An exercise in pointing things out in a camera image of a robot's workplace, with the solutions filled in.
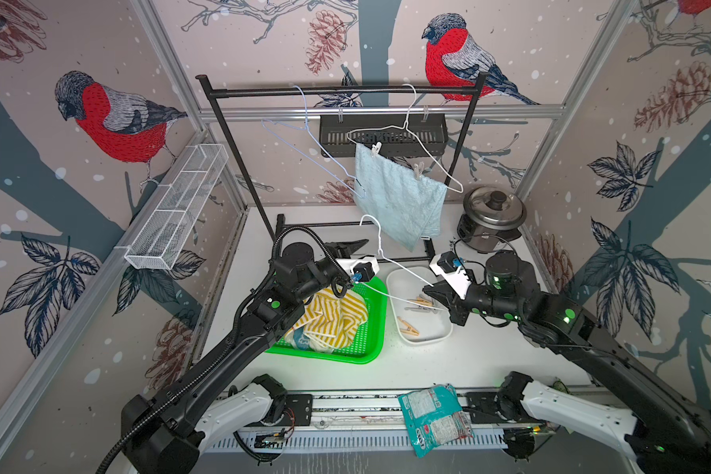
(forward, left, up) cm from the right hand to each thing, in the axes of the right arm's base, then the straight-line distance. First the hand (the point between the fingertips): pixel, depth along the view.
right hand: (427, 283), depth 65 cm
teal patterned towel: (-4, +33, -27) cm, 43 cm away
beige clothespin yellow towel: (0, +1, -28) cm, 28 cm away
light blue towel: (+31, +3, -7) cm, 32 cm away
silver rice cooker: (+32, -26, -12) cm, 42 cm away
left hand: (+8, +13, +6) cm, 17 cm away
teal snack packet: (-22, -3, -26) cm, 34 cm away
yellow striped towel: (-1, +24, -21) cm, 32 cm away
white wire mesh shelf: (+22, +67, +3) cm, 70 cm away
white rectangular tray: (+4, -2, -28) cm, 29 cm away
